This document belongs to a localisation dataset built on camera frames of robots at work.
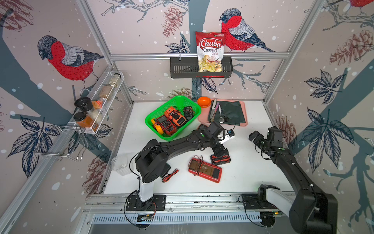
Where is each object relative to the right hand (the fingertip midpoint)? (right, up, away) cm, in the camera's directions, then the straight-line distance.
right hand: (254, 136), depth 87 cm
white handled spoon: (-16, +9, +20) cm, 28 cm away
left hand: (-19, -3, -6) cm, 20 cm away
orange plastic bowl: (-29, +23, +27) cm, 46 cm away
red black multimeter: (-54, +4, +10) cm, 55 cm away
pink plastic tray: (-30, +15, +23) cm, 40 cm away
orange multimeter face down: (-49, +11, +13) cm, 52 cm away
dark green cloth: (-7, +15, +27) cm, 31 cm away
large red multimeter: (-35, -17, -6) cm, 39 cm away
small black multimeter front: (-41, +15, +19) cm, 47 cm away
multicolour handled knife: (-21, +14, +25) cm, 36 cm away
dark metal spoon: (-12, +10, +21) cm, 27 cm away
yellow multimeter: (-62, +5, +8) cm, 63 cm away
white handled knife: (-22, +18, +27) cm, 39 cm away
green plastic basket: (-50, +22, +28) cm, 61 cm away
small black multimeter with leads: (-24, -14, -3) cm, 28 cm away
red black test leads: (-52, -22, -6) cm, 57 cm away
